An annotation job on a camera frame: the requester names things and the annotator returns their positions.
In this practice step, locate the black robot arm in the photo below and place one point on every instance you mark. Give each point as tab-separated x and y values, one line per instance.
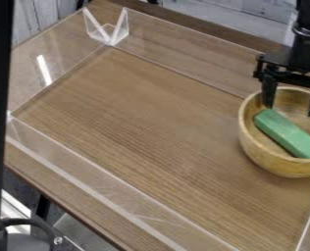
300	49

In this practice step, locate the clear acrylic corner bracket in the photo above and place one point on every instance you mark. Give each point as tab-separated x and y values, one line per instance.
108	34

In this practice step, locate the grey metal base plate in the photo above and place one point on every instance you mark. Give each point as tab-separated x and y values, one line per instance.
25	240

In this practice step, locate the green rectangular block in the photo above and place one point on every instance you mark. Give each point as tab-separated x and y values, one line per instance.
285	132

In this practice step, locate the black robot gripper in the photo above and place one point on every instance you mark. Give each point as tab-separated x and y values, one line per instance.
275	71

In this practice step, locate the light brown wooden bowl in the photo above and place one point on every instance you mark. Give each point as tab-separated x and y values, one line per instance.
262	150

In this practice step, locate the black table leg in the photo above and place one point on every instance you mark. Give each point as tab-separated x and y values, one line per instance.
42	207

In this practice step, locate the clear acrylic tray wall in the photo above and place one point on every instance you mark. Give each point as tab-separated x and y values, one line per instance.
124	132

